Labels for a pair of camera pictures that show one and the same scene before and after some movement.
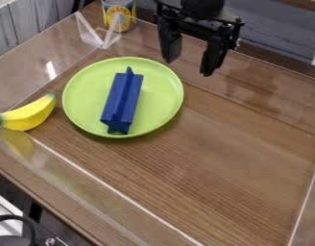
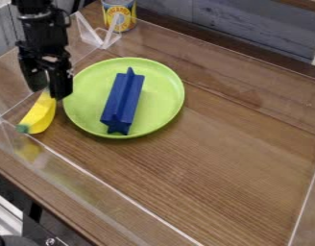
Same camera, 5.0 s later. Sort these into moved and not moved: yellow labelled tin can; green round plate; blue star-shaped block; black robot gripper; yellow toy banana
Moved: black robot gripper; yellow toy banana
Not moved: green round plate; blue star-shaped block; yellow labelled tin can
